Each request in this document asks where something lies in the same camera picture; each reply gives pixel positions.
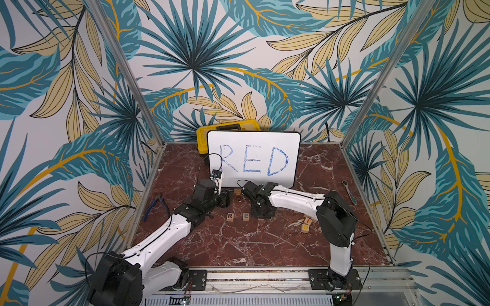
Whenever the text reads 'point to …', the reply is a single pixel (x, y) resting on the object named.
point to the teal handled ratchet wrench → (345, 182)
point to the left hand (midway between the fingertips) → (226, 193)
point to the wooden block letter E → (245, 217)
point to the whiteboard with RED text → (263, 157)
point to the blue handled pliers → (158, 197)
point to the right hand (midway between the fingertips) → (257, 215)
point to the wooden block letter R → (230, 217)
